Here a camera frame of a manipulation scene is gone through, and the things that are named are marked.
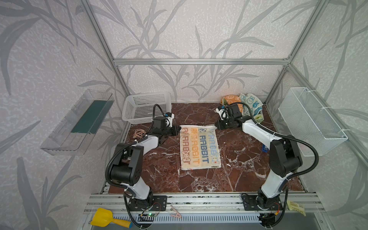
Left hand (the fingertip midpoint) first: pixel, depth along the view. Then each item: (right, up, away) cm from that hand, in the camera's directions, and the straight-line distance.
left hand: (182, 123), depth 92 cm
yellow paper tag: (+61, -41, -21) cm, 76 cm away
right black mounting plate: (+39, -40, -19) cm, 59 cm away
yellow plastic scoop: (-38, -46, -22) cm, 63 cm away
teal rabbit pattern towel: (+55, +13, +16) cm, 59 cm away
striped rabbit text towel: (+11, -16, +2) cm, 20 cm away
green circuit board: (-14, -44, -22) cm, 51 cm away
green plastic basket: (+54, +4, +7) cm, 54 cm away
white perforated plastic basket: (-36, +11, +24) cm, 45 cm away
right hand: (+22, +2, +1) cm, 22 cm away
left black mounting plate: (-13, -40, -19) cm, 46 cm away
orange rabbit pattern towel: (+37, +18, +19) cm, 46 cm away
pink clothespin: (-1, -44, -22) cm, 49 cm away
